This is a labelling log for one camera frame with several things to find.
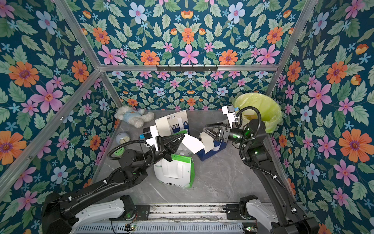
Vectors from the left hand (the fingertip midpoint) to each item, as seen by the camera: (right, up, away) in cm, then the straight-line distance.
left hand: (182, 137), depth 52 cm
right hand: (+10, +4, +6) cm, 12 cm away
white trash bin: (+52, +11, +38) cm, 65 cm away
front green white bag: (-3, -19, +18) cm, 26 cm away
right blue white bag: (+18, -9, +35) cm, 40 cm away
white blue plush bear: (-41, +10, +54) cm, 68 cm away
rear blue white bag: (-9, +6, +32) cm, 34 cm away
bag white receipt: (-15, +3, +32) cm, 36 cm away
